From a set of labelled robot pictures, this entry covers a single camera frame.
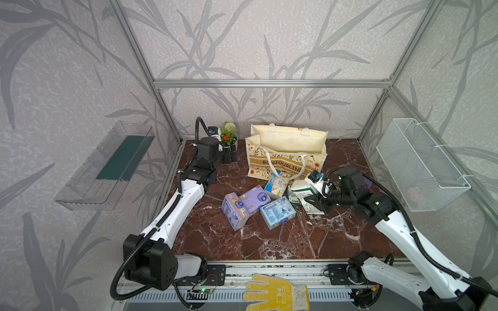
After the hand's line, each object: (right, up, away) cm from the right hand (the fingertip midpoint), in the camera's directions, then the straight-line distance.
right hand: (307, 191), depth 73 cm
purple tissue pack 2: (-21, -6, +16) cm, 27 cm away
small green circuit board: (-38, -36, -2) cm, 53 cm away
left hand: (-32, +18, +7) cm, 38 cm away
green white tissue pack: (-3, +2, -6) cm, 7 cm away
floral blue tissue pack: (-11, -1, +19) cm, 21 cm away
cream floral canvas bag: (-3, +15, +9) cm, 18 cm away
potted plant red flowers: (-35, +24, +29) cm, 52 cm away
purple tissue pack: (-29, -10, +8) cm, 32 cm away
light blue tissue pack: (-11, -11, +12) cm, 20 cm away
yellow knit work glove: (-11, -37, -3) cm, 39 cm away
